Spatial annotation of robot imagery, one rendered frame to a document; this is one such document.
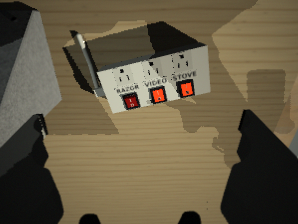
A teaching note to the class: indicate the white power strip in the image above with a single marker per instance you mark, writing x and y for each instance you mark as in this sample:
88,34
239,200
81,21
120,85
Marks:
152,79

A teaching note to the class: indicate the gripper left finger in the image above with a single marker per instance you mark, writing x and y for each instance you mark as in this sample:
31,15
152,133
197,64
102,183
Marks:
28,193

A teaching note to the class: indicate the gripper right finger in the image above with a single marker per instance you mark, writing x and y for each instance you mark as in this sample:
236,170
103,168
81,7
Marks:
263,187

